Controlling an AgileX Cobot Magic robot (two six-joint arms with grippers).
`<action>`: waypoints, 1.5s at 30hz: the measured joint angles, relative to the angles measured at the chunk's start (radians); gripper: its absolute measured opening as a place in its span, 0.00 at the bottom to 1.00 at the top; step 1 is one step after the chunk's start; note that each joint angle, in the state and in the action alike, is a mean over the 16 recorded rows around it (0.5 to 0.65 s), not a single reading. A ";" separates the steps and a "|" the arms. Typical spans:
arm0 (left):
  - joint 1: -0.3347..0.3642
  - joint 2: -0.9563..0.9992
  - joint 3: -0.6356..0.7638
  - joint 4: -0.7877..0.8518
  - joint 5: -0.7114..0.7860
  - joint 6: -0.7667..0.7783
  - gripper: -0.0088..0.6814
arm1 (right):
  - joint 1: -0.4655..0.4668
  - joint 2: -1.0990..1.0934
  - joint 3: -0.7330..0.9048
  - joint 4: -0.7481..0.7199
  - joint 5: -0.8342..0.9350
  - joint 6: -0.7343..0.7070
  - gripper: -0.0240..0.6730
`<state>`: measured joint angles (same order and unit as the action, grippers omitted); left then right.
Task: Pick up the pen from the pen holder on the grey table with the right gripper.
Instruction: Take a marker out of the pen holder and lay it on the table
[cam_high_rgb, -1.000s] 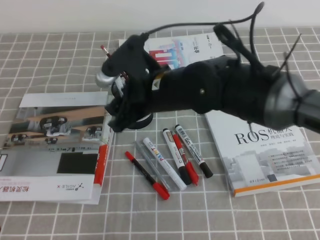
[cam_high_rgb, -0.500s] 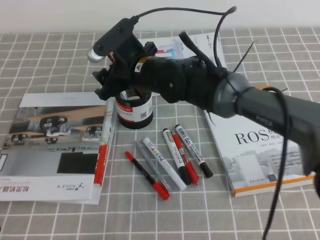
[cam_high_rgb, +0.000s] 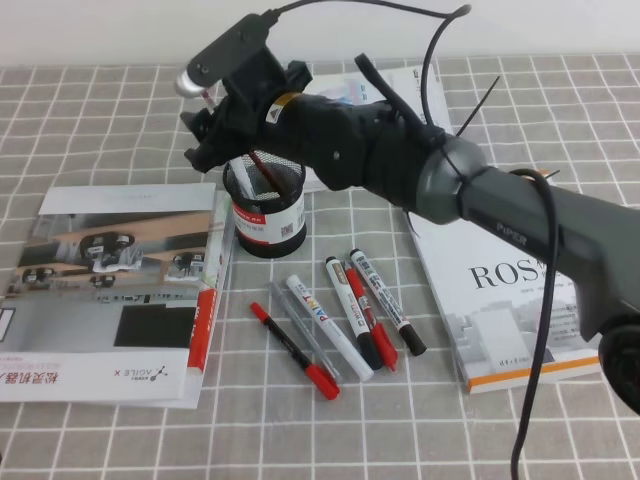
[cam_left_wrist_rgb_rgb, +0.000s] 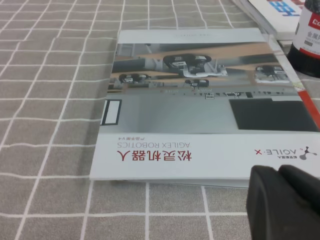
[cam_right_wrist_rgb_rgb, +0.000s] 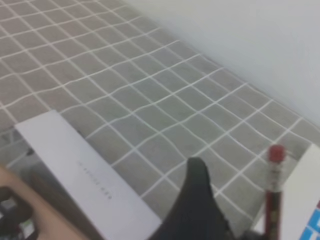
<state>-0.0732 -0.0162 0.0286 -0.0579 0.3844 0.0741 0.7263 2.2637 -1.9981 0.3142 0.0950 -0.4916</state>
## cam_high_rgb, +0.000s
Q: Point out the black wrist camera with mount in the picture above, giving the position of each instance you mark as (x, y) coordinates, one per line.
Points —
(226, 54)

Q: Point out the ROS robot textbook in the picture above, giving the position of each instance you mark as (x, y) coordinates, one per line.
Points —
(488, 279)

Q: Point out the red and black fineliner pen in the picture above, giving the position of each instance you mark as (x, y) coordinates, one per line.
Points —
(322, 380)

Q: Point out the AgileX robotics brochure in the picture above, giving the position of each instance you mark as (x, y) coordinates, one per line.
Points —
(103, 304)

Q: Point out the white HEEC magazine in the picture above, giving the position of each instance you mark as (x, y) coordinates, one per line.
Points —
(354, 89)

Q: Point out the black cable tie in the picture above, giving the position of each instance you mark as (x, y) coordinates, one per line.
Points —
(545, 173)

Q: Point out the white paint marker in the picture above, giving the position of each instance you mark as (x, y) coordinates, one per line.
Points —
(330, 328)

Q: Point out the red marker pen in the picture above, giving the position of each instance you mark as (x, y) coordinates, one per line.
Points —
(375, 344)

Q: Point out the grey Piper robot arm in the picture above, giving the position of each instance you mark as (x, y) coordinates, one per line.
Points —
(385, 148)

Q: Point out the white pen in holder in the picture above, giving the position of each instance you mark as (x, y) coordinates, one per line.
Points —
(243, 179)

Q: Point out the brown pencil with eraser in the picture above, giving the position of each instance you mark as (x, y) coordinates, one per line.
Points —
(260, 165)

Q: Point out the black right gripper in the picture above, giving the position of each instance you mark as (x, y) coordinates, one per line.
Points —
(266, 111)

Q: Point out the white marker with black cap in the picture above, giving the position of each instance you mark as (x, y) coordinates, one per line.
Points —
(353, 312)

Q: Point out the black and white marker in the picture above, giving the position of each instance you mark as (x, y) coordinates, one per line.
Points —
(382, 293)

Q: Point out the clear grey gel pen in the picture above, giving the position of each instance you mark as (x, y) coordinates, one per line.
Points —
(304, 330)

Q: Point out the red-spined booklet under brochure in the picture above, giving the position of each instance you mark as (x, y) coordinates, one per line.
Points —
(215, 272)

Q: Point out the black mesh pen holder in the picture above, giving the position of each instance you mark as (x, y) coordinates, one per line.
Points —
(270, 226)

